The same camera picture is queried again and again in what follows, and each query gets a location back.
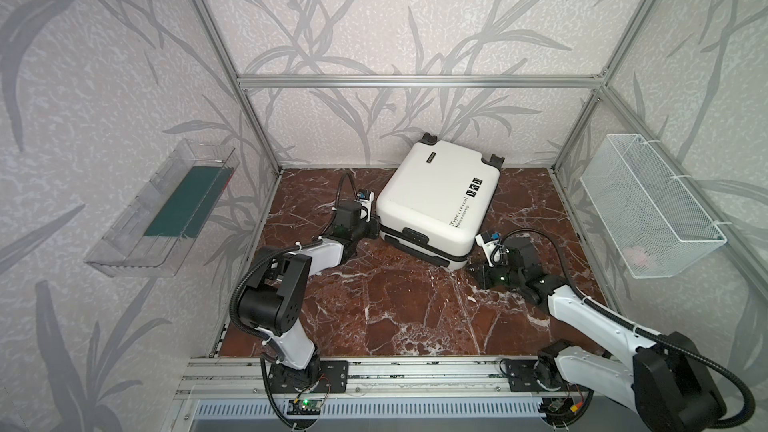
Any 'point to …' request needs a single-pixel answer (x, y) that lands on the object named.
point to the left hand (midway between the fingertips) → (382, 207)
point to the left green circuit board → (304, 407)
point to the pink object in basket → (637, 255)
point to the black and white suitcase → (434, 201)
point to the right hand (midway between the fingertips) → (467, 259)
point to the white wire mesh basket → (656, 225)
